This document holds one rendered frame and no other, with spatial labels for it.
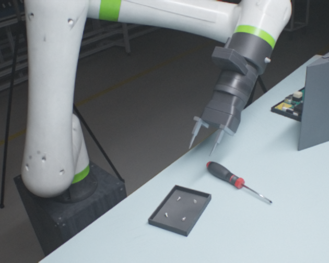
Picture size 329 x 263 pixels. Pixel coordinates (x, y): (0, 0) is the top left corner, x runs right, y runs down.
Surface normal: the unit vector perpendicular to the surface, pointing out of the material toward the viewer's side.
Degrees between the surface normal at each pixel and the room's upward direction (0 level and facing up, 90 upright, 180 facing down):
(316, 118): 90
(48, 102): 92
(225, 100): 54
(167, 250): 0
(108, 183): 0
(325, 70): 90
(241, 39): 45
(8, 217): 0
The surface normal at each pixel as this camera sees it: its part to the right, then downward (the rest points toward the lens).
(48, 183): 0.28, 0.40
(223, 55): -0.53, -0.29
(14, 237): -0.09, -0.85
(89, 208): 0.69, 0.32
